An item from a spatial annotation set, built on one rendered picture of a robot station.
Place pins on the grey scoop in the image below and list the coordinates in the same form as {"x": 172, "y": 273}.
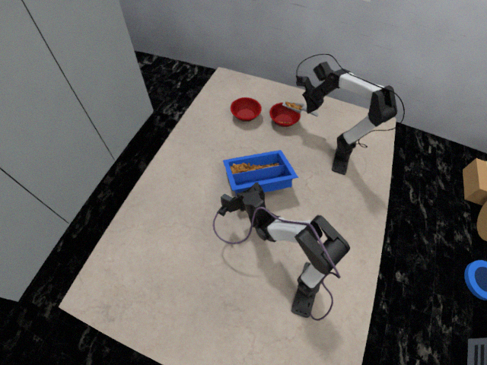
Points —
{"x": 303, "y": 109}

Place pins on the dark red bowl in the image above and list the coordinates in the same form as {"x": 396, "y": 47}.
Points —
{"x": 278, "y": 112}
{"x": 245, "y": 108}

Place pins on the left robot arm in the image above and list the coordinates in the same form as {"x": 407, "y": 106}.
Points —
{"x": 271, "y": 229}

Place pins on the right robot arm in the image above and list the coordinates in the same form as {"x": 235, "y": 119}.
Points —
{"x": 379, "y": 111}

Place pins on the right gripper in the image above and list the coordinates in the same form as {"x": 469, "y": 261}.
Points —
{"x": 314, "y": 99}

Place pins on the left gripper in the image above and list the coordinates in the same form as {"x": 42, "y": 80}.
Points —
{"x": 254, "y": 188}

